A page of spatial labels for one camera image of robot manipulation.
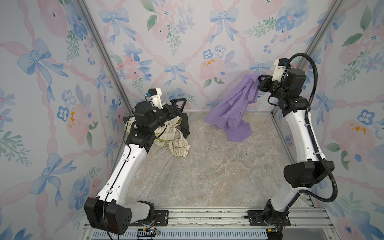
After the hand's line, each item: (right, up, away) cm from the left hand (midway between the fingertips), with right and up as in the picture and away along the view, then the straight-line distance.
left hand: (182, 101), depth 65 cm
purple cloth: (+26, -3, +22) cm, 34 cm away
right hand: (+37, +14, +7) cm, 40 cm away
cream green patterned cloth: (-11, -16, +30) cm, 36 cm away
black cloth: (-2, -11, +38) cm, 40 cm away
